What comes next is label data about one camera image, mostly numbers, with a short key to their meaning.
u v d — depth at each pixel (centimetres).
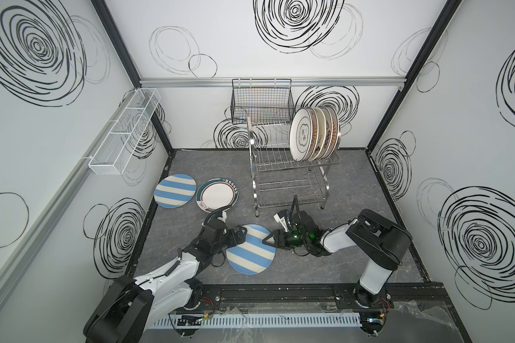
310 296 75
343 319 71
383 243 48
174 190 103
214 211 65
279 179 107
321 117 70
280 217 84
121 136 71
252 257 83
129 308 41
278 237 78
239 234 77
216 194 100
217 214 76
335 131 68
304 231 71
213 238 66
